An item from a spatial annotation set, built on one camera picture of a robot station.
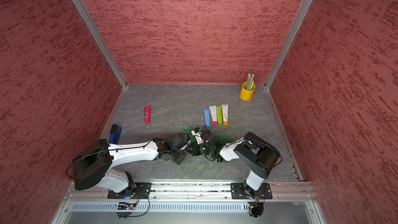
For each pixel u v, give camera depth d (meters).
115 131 0.92
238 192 0.74
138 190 0.74
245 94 1.07
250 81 1.04
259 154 0.49
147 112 1.03
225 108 1.07
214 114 1.02
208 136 0.69
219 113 1.03
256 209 0.72
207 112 1.03
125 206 0.72
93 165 0.43
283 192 0.76
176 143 0.67
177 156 0.75
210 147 0.71
